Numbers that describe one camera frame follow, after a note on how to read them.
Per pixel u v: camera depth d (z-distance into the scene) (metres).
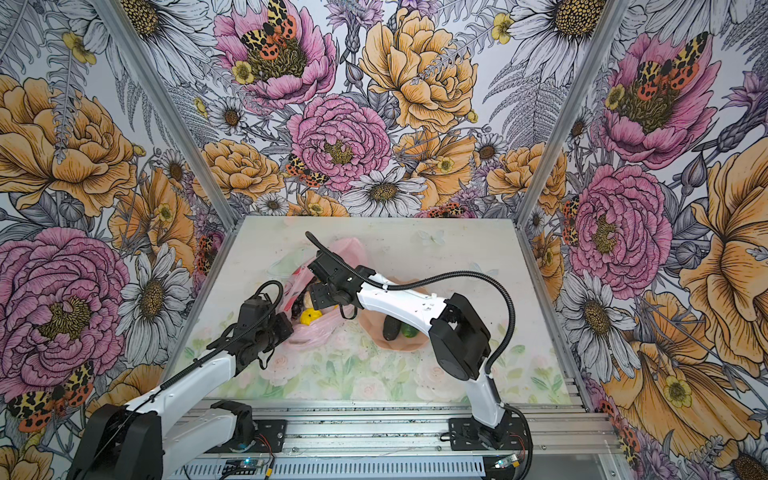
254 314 0.67
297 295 0.89
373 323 0.91
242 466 0.71
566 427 0.79
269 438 0.73
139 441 0.41
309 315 0.89
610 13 0.72
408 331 0.87
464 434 0.74
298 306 0.93
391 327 0.89
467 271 0.50
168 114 0.89
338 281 0.65
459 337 0.49
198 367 0.54
